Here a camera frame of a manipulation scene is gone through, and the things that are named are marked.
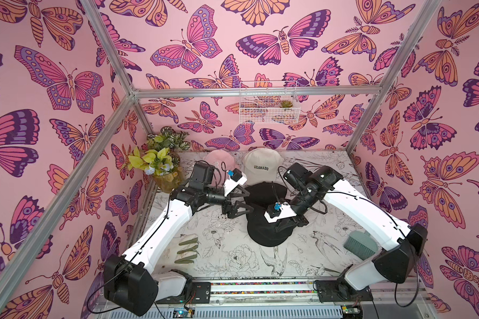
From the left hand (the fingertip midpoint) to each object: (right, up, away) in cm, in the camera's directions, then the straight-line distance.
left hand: (250, 201), depth 70 cm
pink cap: (-13, +15, +35) cm, 40 cm away
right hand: (+9, -7, -1) cm, 12 cm away
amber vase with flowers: (-39, +16, +16) cm, 45 cm away
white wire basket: (+10, +43, +24) cm, 51 cm away
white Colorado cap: (+7, +13, +33) cm, 36 cm away
